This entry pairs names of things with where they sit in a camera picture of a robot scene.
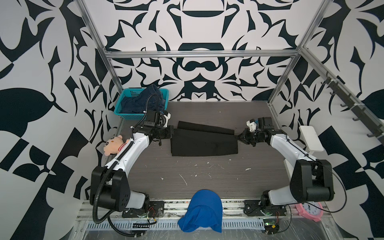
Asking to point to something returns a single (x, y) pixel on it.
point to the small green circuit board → (271, 226)
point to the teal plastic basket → (126, 93)
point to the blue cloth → (204, 210)
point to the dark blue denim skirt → (151, 98)
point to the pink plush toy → (113, 144)
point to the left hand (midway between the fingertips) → (175, 129)
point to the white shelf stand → (312, 143)
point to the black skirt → (190, 139)
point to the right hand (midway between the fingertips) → (238, 135)
